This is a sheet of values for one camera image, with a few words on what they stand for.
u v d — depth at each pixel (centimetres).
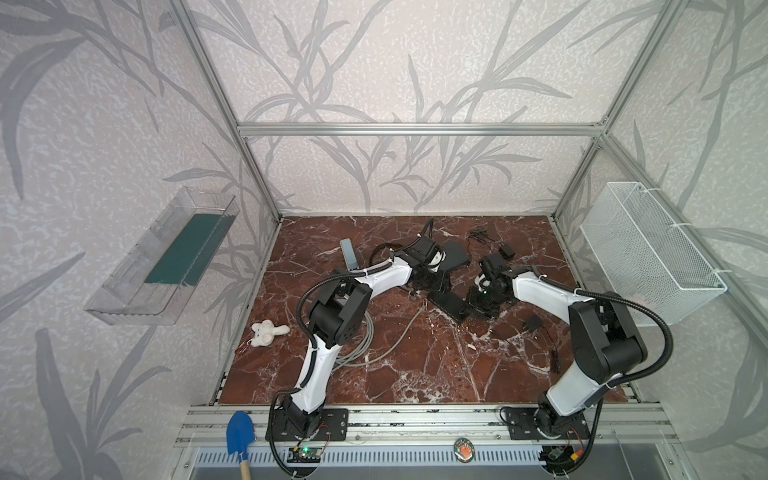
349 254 104
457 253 109
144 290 63
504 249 109
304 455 72
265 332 86
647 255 63
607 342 47
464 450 70
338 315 55
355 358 84
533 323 89
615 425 75
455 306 94
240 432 73
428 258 81
